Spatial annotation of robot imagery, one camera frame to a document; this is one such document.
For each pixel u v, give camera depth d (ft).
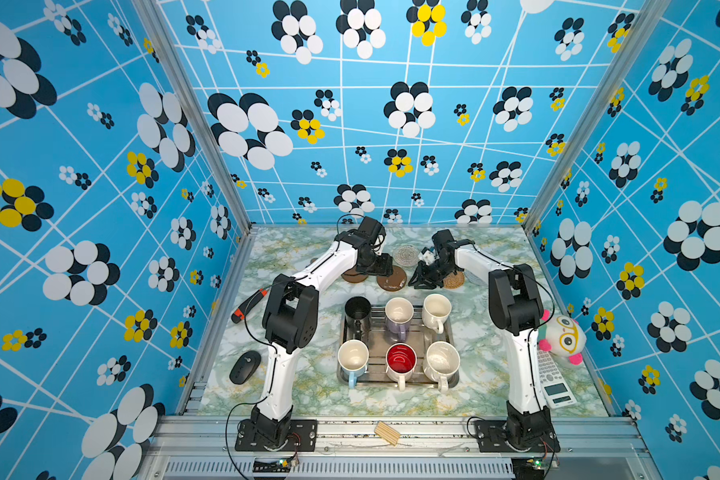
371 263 2.70
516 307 1.98
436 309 3.01
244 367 2.72
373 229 2.56
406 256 3.62
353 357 2.82
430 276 3.07
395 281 3.35
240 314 3.06
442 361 2.77
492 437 2.38
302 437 2.41
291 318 1.78
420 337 3.21
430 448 2.38
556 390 2.60
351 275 2.76
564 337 2.71
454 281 3.35
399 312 2.97
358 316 3.04
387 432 2.41
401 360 2.77
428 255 3.26
